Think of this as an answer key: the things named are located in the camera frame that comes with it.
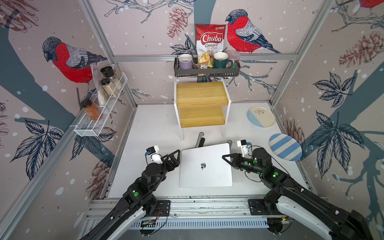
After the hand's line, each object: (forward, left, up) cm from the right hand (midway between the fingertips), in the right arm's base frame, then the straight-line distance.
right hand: (223, 156), depth 74 cm
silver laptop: (-3, +9, -6) cm, 11 cm away
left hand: (+1, +23, +2) cm, 23 cm away
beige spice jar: (+26, +60, +21) cm, 68 cm away
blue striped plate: (+16, -44, -17) cm, 50 cm away
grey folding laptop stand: (+18, +11, -16) cm, 27 cm away
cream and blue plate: (+43, -35, -18) cm, 58 cm away
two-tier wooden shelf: (+21, +12, +16) cm, 29 cm away
